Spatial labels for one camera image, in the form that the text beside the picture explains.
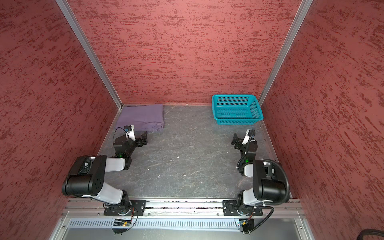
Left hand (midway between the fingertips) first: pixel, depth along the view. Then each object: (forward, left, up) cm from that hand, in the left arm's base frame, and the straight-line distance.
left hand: (140, 134), depth 93 cm
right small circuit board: (-46, -62, -9) cm, 78 cm away
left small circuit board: (-46, 0, -10) cm, 47 cm away
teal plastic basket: (+32, -69, -10) cm, 77 cm away
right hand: (-1, -64, +1) cm, 64 cm away
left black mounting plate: (-39, -5, -10) cm, 41 cm away
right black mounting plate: (-39, -54, -7) cm, 67 cm away
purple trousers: (+19, +3, -6) cm, 20 cm away
